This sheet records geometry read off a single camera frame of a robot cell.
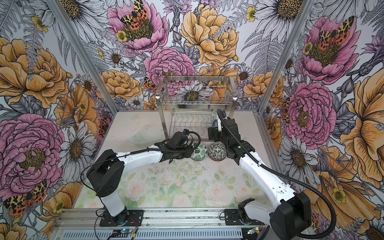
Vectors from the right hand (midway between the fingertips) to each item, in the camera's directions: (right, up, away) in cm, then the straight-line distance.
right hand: (218, 130), depth 80 cm
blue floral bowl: (+1, +3, +25) cm, 26 cm away
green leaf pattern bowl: (-10, -15, +15) cm, 23 cm away
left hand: (-16, -14, +10) cm, 23 cm away
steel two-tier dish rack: (-17, +21, +43) cm, 51 cm away
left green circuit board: (-44, -47, -9) cm, 65 cm away
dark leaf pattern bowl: (+1, -14, +16) cm, 21 cm away
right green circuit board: (+16, -47, -8) cm, 50 cm away
